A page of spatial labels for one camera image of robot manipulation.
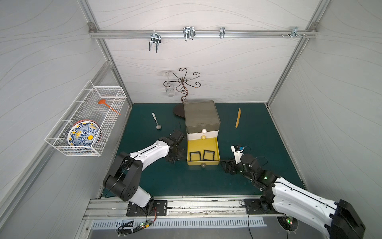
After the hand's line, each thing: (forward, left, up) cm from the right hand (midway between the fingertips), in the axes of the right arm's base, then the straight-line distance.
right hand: (226, 159), depth 82 cm
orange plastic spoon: (+19, +67, +25) cm, 74 cm away
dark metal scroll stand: (+31, +26, +25) cm, 48 cm away
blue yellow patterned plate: (-3, +64, +27) cm, 69 cm away
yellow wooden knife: (+42, -15, -9) cm, 45 cm away
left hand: (+3, +28, -5) cm, 28 cm away
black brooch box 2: (+5, +9, -7) cm, 13 cm away
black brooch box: (+4, +18, -7) cm, 19 cm away
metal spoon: (+26, +46, -7) cm, 53 cm away
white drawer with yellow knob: (+17, +6, 0) cm, 18 cm away
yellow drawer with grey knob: (+10, +15, -3) cm, 18 cm away
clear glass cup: (+43, +37, +13) cm, 58 cm away
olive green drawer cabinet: (+22, +14, +11) cm, 28 cm away
